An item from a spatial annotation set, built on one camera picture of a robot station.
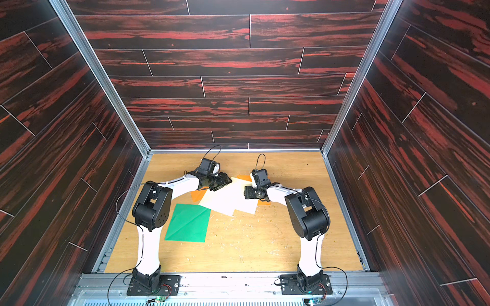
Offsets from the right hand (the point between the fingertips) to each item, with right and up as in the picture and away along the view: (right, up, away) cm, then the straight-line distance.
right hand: (253, 190), depth 102 cm
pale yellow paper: (-21, -4, -6) cm, 23 cm away
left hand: (-12, +5, -1) cm, 13 cm away
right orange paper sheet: (-3, +7, +5) cm, 9 cm away
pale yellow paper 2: (-11, -3, -4) cm, 12 cm away
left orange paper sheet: (-30, -2, -2) cm, 30 cm away
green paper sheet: (-32, -15, -11) cm, 37 cm away
